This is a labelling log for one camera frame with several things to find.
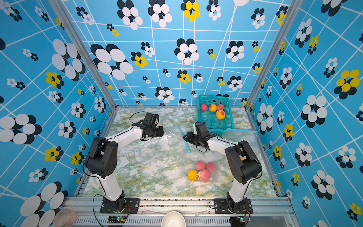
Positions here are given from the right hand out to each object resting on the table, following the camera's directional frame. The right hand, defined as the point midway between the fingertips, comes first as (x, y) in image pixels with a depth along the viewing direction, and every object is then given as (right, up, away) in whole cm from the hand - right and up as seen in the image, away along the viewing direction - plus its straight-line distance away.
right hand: (187, 137), depth 94 cm
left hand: (-15, +4, +2) cm, 16 cm away
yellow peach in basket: (+21, +21, +18) cm, 35 cm away
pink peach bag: (+10, -19, -17) cm, 27 cm away
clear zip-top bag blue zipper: (+35, 0, +7) cm, 36 cm away
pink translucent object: (-62, -37, -24) cm, 76 cm away
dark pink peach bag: (+14, -16, -11) cm, 24 cm away
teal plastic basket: (+23, +18, +18) cm, 34 cm away
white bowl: (-7, -37, -26) cm, 45 cm away
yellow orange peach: (+3, -19, -15) cm, 25 cm away
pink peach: (+7, -15, -11) cm, 20 cm away
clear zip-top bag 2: (+1, -15, -5) cm, 16 cm away
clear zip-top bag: (-14, -5, +2) cm, 15 cm away
